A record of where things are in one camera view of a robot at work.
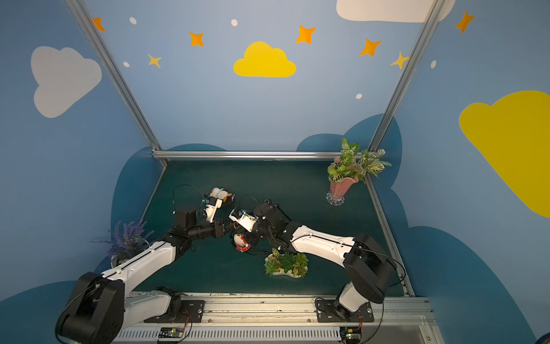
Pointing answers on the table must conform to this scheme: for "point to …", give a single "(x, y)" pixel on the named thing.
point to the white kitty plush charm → (240, 243)
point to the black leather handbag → (260, 244)
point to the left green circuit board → (170, 332)
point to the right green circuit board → (352, 335)
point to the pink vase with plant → (352, 166)
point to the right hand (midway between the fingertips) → (241, 225)
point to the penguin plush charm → (220, 193)
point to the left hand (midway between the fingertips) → (235, 220)
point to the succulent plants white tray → (293, 265)
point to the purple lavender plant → (125, 241)
